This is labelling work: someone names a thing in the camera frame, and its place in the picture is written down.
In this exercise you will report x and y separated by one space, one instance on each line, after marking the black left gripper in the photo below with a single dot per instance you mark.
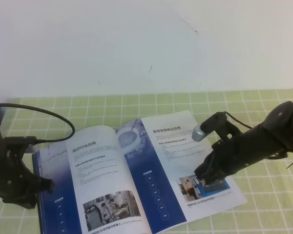
18 185

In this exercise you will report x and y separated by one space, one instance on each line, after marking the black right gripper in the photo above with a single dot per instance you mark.
223 161

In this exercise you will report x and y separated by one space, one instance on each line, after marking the robot brochure book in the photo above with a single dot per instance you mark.
138 179

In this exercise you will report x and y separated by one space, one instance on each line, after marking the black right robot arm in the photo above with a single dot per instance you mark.
271 139

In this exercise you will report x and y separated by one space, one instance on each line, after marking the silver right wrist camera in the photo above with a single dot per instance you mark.
218 123

